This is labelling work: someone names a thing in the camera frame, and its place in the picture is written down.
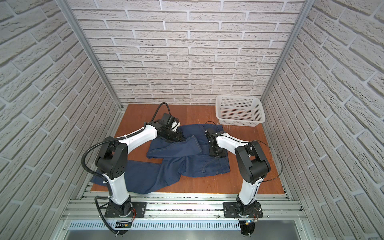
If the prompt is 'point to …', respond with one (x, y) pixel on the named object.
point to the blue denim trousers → (191, 156)
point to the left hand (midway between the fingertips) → (183, 137)
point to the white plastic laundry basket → (239, 110)
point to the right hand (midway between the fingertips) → (218, 154)
